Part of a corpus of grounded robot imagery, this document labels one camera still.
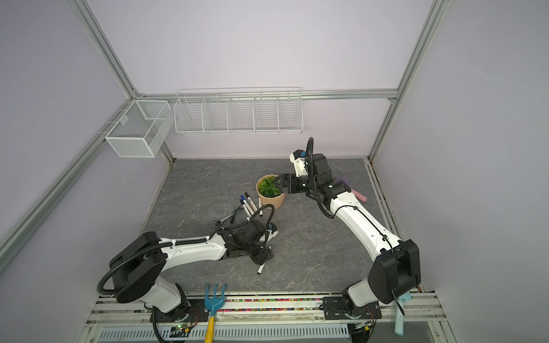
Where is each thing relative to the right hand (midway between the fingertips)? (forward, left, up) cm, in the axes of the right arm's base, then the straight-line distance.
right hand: (282, 182), depth 79 cm
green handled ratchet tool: (-5, +29, -23) cm, 37 cm away
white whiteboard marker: (-24, +9, -24) cm, 35 cm away
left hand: (-18, +7, -23) cm, 30 cm away
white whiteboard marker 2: (0, +16, -24) cm, 29 cm away
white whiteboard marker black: (+7, +16, -24) cm, 29 cm away
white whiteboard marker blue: (+4, +16, -23) cm, 29 cm away
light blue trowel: (-42, -38, -24) cm, 62 cm away
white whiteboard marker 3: (-4, +9, -10) cm, 14 cm away
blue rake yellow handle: (-36, +24, -23) cm, 49 cm away
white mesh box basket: (+30, +65, +3) cm, 72 cm away
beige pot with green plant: (+6, +6, -15) cm, 17 cm away
